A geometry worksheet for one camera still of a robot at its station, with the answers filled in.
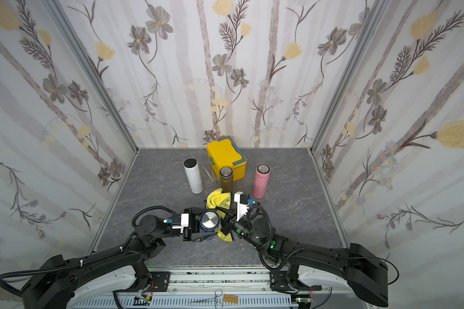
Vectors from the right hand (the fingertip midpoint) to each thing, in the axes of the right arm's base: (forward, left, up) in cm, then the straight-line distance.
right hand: (215, 211), depth 64 cm
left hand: (-4, 0, +2) cm, 5 cm away
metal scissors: (-22, -1, -26) cm, 34 cm away
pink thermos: (+23, -18, -8) cm, 30 cm away
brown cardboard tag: (-24, -6, -26) cm, 36 cm away
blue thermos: (-5, +1, +5) cm, 7 cm away
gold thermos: (+20, -3, -12) cm, 23 cm away
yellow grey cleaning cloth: (+4, 0, +2) cm, 4 cm away
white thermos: (+23, +13, -8) cm, 28 cm away
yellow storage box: (+40, -1, -17) cm, 43 cm away
